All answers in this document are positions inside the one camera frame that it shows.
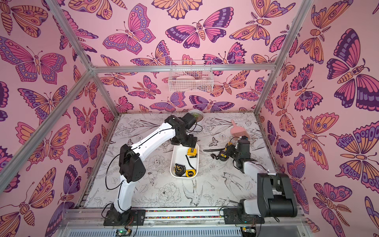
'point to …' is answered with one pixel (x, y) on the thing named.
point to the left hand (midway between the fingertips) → (190, 144)
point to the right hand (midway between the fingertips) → (225, 146)
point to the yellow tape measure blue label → (223, 155)
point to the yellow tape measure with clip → (191, 151)
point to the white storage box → (179, 155)
